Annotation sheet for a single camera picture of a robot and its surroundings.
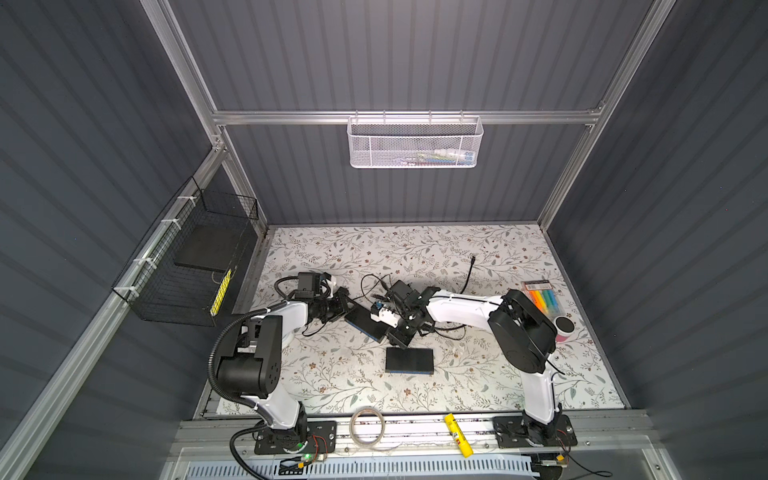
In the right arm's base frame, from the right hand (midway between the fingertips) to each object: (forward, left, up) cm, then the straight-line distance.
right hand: (395, 342), depth 91 cm
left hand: (+10, +13, +4) cm, 17 cm away
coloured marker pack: (+17, -50, +1) cm, 53 cm away
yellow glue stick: (-25, -16, +3) cm, 30 cm away
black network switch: (+8, +11, +2) cm, 14 cm away
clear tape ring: (-23, +11, -2) cm, 26 cm away
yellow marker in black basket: (-1, +40, +30) cm, 50 cm away
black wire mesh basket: (+5, +53, +30) cm, 61 cm away
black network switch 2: (-7, -4, +3) cm, 9 cm away
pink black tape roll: (+2, -50, +5) cm, 50 cm away
